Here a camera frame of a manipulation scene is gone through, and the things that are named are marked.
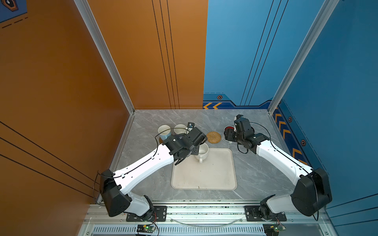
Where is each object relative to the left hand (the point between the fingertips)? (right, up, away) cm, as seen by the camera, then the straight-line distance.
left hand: (193, 144), depth 76 cm
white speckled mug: (+7, -7, +21) cm, 23 cm away
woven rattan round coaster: (+14, +1, +27) cm, 30 cm away
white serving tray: (+15, -18, +12) cm, 26 cm away
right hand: (+20, +5, +10) cm, 23 cm away
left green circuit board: (-23, -40, -5) cm, 47 cm away
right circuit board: (+38, -40, -6) cm, 56 cm away
